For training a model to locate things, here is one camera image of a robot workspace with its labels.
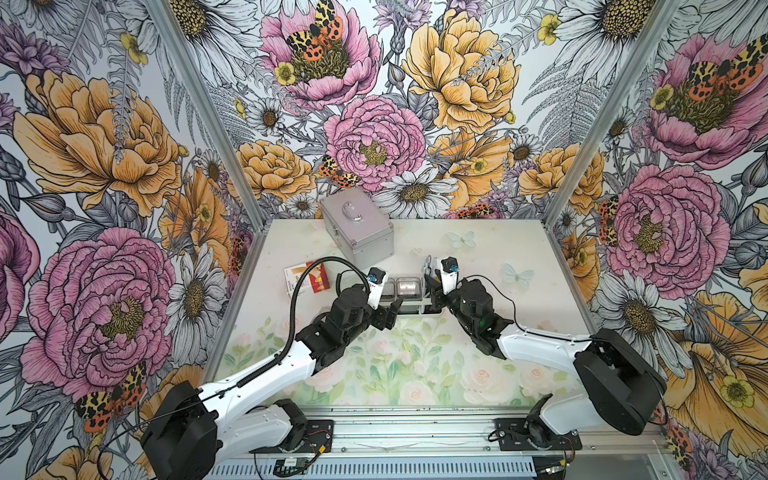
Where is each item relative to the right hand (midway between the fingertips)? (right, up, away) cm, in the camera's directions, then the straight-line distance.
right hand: (430, 279), depth 86 cm
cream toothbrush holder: (-4, -9, +6) cm, 12 cm away
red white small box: (-36, -1, +13) cm, 39 cm away
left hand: (-13, -5, -6) cm, 15 cm away
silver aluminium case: (-22, +16, +16) cm, 32 cm away
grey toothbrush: (-1, +3, -2) cm, 4 cm away
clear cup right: (-5, -4, +13) cm, 14 cm away
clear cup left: (-12, -5, +10) cm, 17 cm away
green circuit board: (-35, -44, -13) cm, 58 cm away
